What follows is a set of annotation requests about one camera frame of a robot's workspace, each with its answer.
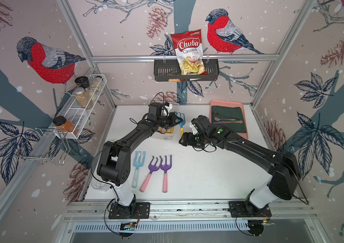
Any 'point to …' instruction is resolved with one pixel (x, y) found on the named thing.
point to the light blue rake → (137, 164)
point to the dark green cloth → (230, 118)
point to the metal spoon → (217, 119)
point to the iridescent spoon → (240, 121)
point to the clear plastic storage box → (169, 134)
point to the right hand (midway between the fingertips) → (183, 142)
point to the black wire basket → (168, 70)
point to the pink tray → (230, 103)
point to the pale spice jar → (96, 83)
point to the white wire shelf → (75, 114)
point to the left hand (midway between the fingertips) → (185, 117)
